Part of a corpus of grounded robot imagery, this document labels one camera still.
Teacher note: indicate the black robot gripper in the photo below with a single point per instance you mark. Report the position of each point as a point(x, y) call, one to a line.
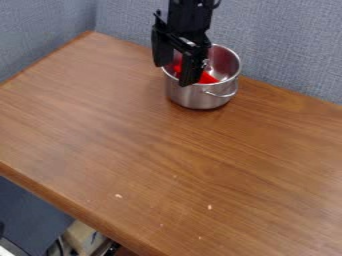
point(183, 22)

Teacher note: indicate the red object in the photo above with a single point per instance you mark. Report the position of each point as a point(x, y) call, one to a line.
point(207, 78)

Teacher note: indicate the silver metal pot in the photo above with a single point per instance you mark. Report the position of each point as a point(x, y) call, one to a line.
point(205, 96)

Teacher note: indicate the beige box under table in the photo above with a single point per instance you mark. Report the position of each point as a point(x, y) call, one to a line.
point(82, 241)

